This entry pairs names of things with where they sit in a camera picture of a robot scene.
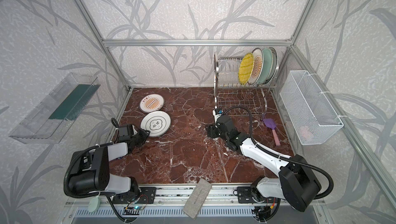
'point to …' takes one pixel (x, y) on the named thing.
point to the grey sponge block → (197, 198)
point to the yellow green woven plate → (245, 68)
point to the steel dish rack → (240, 99)
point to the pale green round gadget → (94, 204)
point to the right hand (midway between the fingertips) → (210, 121)
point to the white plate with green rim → (158, 123)
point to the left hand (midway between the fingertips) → (152, 126)
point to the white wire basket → (311, 117)
